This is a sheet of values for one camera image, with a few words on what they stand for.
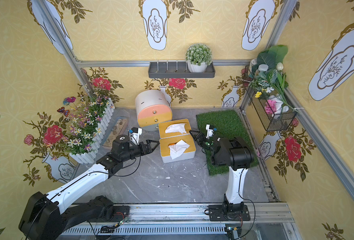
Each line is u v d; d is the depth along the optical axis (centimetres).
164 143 90
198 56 73
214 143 79
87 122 90
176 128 91
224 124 110
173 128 92
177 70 92
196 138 85
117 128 106
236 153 55
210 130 90
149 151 69
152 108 92
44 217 39
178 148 86
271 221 74
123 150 62
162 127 98
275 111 69
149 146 70
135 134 73
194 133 88
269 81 75
